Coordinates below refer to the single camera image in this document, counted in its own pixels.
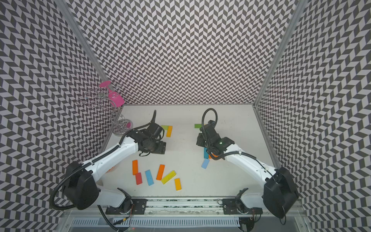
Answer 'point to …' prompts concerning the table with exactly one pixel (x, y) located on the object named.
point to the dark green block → (197, 125)
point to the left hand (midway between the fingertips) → (159, 150)
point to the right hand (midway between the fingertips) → (201, 141)
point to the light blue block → (205, 163)
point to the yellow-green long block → (168, 177)
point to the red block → (138, 178)
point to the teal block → (206, 154)
